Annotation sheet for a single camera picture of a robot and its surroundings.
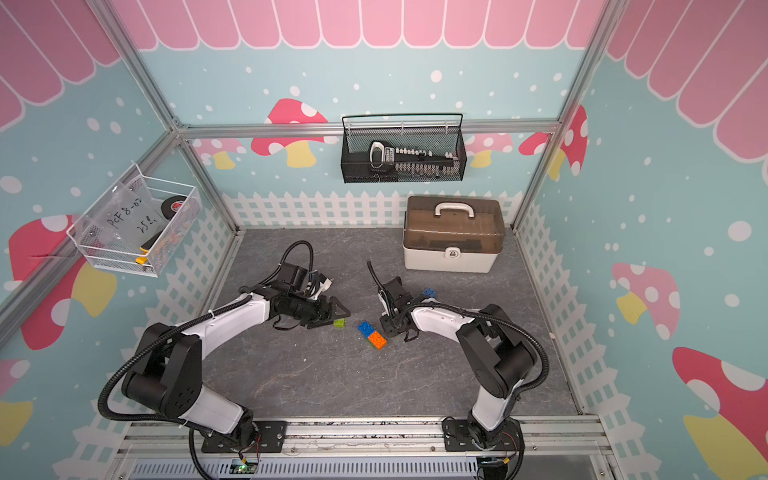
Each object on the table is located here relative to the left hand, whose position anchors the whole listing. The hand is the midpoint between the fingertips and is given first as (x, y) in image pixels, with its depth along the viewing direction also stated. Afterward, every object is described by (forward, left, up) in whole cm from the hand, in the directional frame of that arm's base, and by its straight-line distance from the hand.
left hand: (340, 322), depth 85 cm
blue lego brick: (0, -7, -3) cm, 8 cm away
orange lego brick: (-4, -11, -3) cm, 12 cm away
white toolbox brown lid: (+37, -37, -2) cm, 52 cm away
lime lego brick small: (+3, +1, -6) cm, 7 cm away
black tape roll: (+21, +45, +24) cm, 55 cm away
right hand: (+4, -15, -8) cm, 17 cm away
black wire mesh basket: (+51, -2, +26) cm, 57 cm away
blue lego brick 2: (+15, -27, -7) cm, 32 cm away
